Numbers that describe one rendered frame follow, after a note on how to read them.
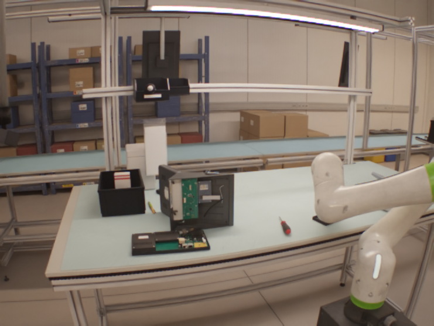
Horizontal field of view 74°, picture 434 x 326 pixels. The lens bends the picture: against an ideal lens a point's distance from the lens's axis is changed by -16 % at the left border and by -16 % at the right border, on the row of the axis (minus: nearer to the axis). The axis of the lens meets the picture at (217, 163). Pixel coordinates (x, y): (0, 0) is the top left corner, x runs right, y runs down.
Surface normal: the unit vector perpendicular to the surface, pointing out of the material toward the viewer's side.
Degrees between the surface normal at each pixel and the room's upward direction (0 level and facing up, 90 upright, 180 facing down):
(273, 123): 90
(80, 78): 90
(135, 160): 90
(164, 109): 90
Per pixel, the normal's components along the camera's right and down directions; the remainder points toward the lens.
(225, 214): -0.11, 0.25
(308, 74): 0.29, 0.24
